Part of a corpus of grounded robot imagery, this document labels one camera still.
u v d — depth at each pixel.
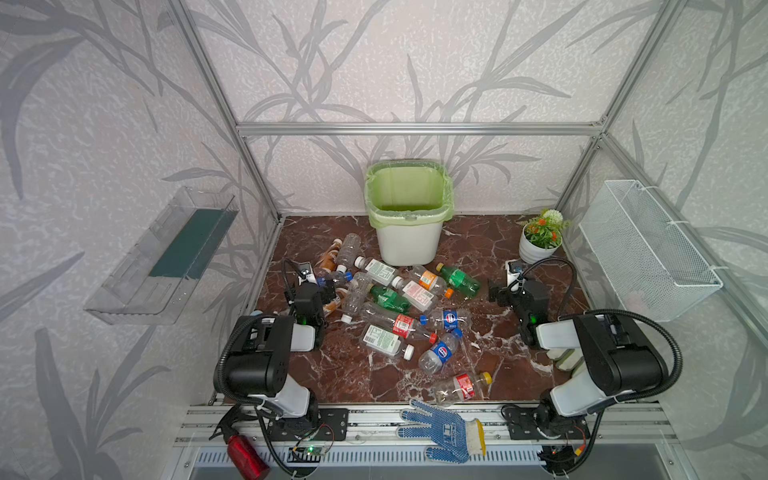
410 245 0.96
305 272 0.80
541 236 0.94
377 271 0.99
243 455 0.68
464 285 0.97
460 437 0.72
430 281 0.96
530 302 0.72
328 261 1.02
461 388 0.75
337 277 0.98
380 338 0.85
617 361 0.45
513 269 0.81
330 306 0.91
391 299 0.95
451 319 0.87
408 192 1.05
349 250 1.05
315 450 0.71
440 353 0.80
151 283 0.64
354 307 0.91
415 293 0.93
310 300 0.71
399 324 0.85
